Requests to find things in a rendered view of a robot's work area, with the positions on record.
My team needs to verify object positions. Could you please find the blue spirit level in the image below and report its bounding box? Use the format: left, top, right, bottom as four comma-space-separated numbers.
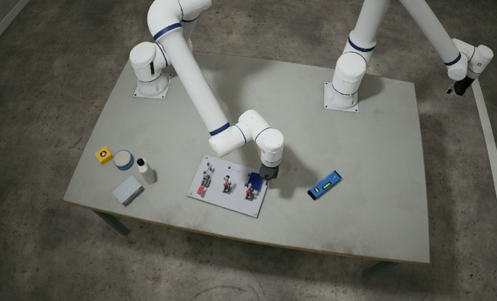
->
307, 171, 342, 200

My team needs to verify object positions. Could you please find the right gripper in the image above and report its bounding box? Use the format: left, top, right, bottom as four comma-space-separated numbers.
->
259, 157, 281, 186

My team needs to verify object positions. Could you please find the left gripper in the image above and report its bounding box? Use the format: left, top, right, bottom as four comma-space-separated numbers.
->
446, 69, 480, 102

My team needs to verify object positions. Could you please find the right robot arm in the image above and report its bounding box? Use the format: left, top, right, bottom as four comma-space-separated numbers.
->
130, 0, 285, 163

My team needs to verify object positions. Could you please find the white bottle with black cap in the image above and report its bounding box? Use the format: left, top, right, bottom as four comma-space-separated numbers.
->
137, 158, 155, 184

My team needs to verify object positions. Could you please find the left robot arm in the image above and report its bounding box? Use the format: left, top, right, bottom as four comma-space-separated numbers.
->
325, 0, 493, 110

